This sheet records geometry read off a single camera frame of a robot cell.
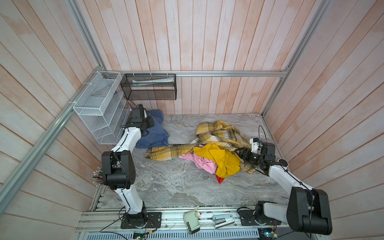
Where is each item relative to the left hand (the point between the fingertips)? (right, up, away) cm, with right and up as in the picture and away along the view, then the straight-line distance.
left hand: (149, 120), depth 94 cm
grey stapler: (+42, -50, -22) cm, 69 cm away
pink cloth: (+36, -27, -11) cm, 46 cm away
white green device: (+26, -49, -25) cm, 61 cm away
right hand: (+55, -19, -5) cm, 59 cm away
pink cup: (+82, -26, -6) cm, 87 cm away
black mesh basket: (+1, +21, -3) cm, 21 cm away
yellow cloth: (+48, -26, -7) cm, 55 cm away
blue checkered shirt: (+4, -11, +5) cm, 12 cm away
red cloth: (+43, -35, -8) cm, 56 cm away
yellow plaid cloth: (+39, -8, +2) cm, 40 cm away
